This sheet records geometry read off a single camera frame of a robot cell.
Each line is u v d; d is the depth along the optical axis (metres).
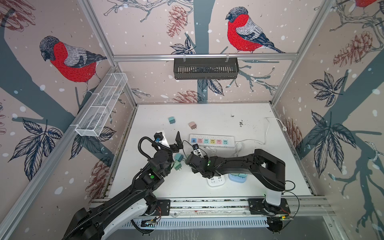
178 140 0.67
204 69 1.05
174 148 0.67
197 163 0.66
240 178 0.80
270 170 0.48
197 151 0.78
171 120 1.10
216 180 0.80
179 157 0.89
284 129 1.09
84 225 0.40
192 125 1.06
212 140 0.95
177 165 0.86
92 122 0.71
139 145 0.50
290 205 0.76
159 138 0.61
